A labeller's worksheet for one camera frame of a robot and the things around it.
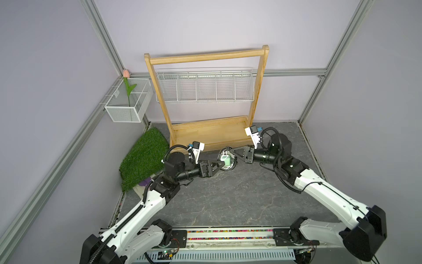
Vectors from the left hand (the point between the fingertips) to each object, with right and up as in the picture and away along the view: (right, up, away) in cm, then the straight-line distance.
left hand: (220, 165), depth 68 cm
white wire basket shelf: (-8, +45, +33) cm, 56 cm away
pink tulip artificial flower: (-51, +39, +23) cm, 68 cm away
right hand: (+4, +6, -2) cm, 8 cm away
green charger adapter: (+3, +3, -2) cm, 5 cm away
